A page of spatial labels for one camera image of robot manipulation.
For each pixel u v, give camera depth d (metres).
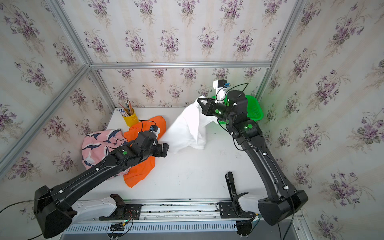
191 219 0.71
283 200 0.37
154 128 0.67
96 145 0.92
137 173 0.85
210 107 0.55
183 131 0.75
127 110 1.03
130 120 1.04
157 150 0.68
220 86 0.55
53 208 0.37
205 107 0.55
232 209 0.73
